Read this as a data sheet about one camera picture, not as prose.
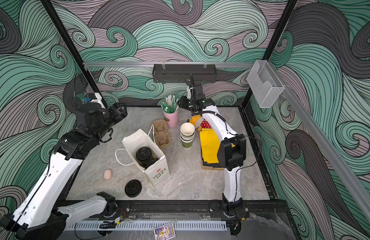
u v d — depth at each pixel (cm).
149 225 69
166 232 66
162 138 99
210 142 92
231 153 52
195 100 68
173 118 101
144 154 80
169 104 98
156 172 70
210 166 84
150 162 78
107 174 83
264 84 78
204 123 102
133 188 78
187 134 84
